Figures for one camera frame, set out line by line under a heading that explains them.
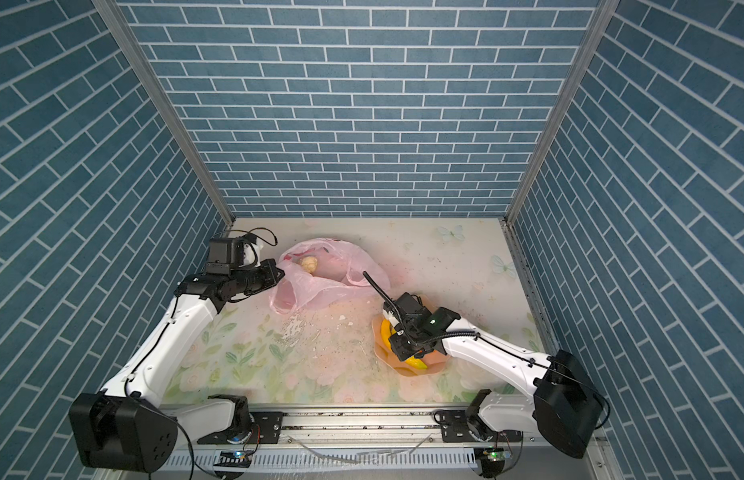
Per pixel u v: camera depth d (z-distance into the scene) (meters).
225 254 0.60
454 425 0.74
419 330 0.62
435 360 0.80
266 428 0.73
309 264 1.01
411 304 0.64
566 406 0.41
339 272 1.03
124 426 0.38
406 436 0.74
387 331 0.85
